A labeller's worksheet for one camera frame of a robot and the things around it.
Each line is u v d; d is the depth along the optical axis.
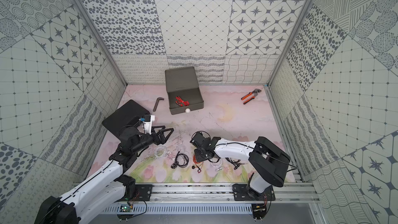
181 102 0.91
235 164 0.83
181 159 0.84
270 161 0.44
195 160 0.84
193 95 0.94
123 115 0.98
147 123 0.71
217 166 0.82
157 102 1.10
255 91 1.15
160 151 0.88
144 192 0.73
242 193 0.73
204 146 0.67
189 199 0.73
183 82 0.94
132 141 0.62
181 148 0.88
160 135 0.70
